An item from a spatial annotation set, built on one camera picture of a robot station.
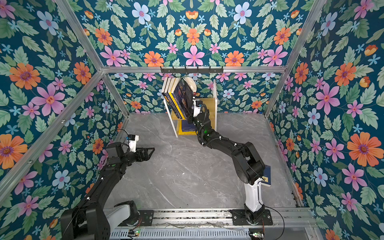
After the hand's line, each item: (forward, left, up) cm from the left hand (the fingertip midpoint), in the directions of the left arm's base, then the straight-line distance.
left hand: (148, 145), depth 82 cm
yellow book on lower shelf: (+16, -20, -12) cm, 28 cm away
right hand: (+18, -25, +11) cm, 32 cm away
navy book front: (+19, -21, -9) cm, 29 cm away
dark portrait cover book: (+22, -19, +16) cm, 33 cm away
